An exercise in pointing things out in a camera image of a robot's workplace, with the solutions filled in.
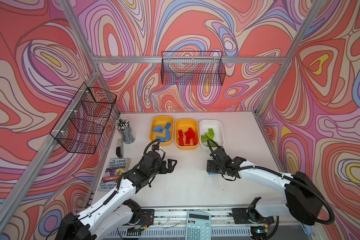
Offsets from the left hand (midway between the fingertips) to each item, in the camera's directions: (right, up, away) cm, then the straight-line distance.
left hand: (169, 161), depth 81 cm
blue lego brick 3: (-6, +11, +21) cm, 24 cm away
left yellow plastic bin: (-8, +24, +30) cm, 40 cm away
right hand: (+27, -6, +6) cm, 28 cm away
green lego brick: (+28, +15, +24) cm, 40 cm away
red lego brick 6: (+11, +10, +20) cm, 26 cm away
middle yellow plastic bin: (+9, +22, +27) cm, 36 cm away
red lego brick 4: (+12, +14, +21) cm, 28 cm away
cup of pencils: (-29, +20, +8) cm, 36 cm away
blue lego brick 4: (-3, +13, +24) cm, 27 cm away
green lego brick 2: (+22, +11, +18) cm, 31 cm away
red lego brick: (+6, +13, +23) cm, 27 cm away
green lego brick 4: (+23, +10, -4) cm, 25 cm away
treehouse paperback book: (-33, -6, +8) cm, 34 cm away
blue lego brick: (-4, +20, +27) cm, 34 cm away
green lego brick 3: (+26, +12, +21) cm, 35 cm away
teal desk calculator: (+15, -27, -12) cm, 33 cm away
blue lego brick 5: (+24, -9, +8) cm, 26 cm away
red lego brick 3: (+6, +9, +19) cm, 22 cm away
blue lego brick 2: (-9, +18, +22) cm, 29 cm away
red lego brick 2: (+13, +15, +21) cm, 29 cm away
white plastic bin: (+33, +20, +26) cm, 47 cm away
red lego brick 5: (+16, +11, +20) cm, 28 cm away
